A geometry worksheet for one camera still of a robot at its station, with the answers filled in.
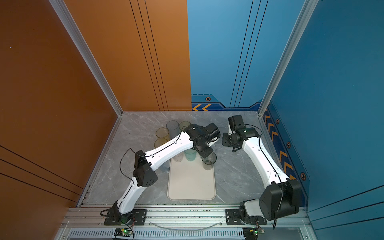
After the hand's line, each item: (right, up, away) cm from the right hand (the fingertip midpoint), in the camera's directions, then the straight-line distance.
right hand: (225, 141), depth 83 cm
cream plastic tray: (-20, -23, +3) cm, 31 cm away
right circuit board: (+11, -43, -12) cm, 46 cm away
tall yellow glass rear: (-39, +4, +17) cm, 42 cm away
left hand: (-10, -6, -1) cm, 12 cm away
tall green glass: (-24, +9, +12) cm, 28 cm away
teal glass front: (-20, -9, +8) cm, 23 cm away
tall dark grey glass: (-9, -13, +6) cm, 17 cm away
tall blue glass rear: (-31, +7, +11) cm, 33 cm away
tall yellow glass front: (-38, -1, +5) cm, 38 cm away
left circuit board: (-51, -43, -12) cm, 67 cm away
